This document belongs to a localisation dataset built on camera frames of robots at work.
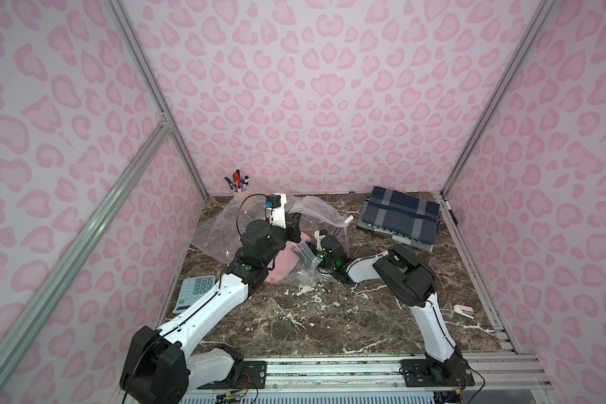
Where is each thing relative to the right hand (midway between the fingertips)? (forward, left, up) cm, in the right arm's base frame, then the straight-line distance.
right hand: (292, 253), depth 95 cm
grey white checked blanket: (+7, -48, -4) cm, 49 cm away
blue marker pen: (+28, +27, +9) cm, 40 cm away
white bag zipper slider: (+2, -20, +18) cm, 27 cm away
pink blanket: (-10, 0, +11) cm, 15 cm away
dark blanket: (+18, -44, +1) cm, 48 cm away
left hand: (-1, -6, +27) cm, 28 cm away
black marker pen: (+30, +21, +8) cm, 38 cm away
